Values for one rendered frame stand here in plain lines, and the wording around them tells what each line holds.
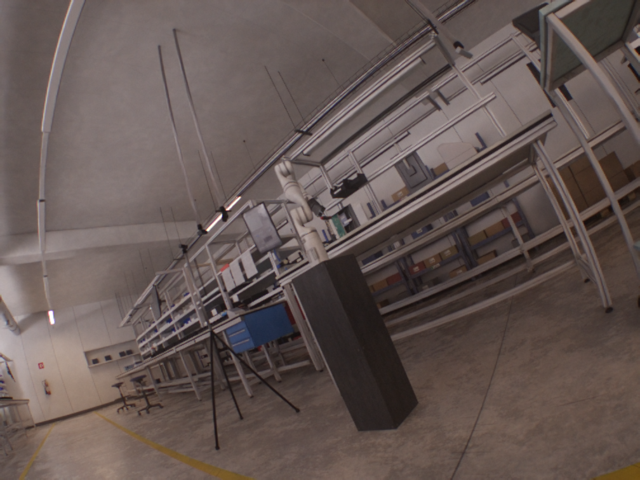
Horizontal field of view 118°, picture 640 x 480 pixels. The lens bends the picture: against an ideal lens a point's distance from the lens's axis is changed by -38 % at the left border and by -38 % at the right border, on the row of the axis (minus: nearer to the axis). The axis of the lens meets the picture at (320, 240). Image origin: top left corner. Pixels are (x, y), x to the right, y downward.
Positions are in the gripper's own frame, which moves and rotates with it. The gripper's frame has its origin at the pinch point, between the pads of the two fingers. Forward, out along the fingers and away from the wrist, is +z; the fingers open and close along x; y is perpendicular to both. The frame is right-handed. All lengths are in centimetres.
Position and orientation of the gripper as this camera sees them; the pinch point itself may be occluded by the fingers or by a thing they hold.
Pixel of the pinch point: (325, 218)
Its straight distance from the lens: 199.0
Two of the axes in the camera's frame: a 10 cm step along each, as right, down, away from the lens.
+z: 6.4, 6.3, -4.4
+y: 6.3, -1.0, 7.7
